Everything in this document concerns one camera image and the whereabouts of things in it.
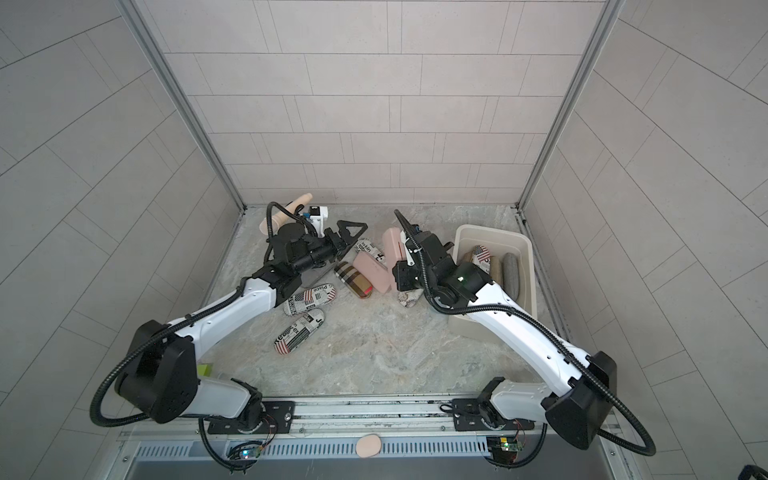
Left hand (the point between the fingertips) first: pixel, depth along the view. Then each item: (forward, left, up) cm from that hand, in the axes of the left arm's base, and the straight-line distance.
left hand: (368, 233), depth 76 cm
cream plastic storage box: (+5, -37, -9) cm, 39 cm away
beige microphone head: (+9, +25, -4) cm, 27 cm away
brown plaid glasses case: (+2, +8, -23) cm, 24 cm away
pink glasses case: (-5, -7, +1) cm, 8 cm away
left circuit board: (-44, +25, -23) cm, 55 cm away
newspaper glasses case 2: (-17, +19, -22) cm, 34 cm away
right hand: (-8, -7, -5) cm, 12 cm away
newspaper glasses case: (-7, +19, -23) cm, 31 cm away
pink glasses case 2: (+2, -1, -21) cm, 21 cm away
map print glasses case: (-6, -11, -23) cm, 26 cm away
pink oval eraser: (-42, -1, -25) cm, 49 cm away
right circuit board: (-43, -33, -26) cm, 60 cm away
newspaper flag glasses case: (+4, -33, -15) cm, 37 cm away
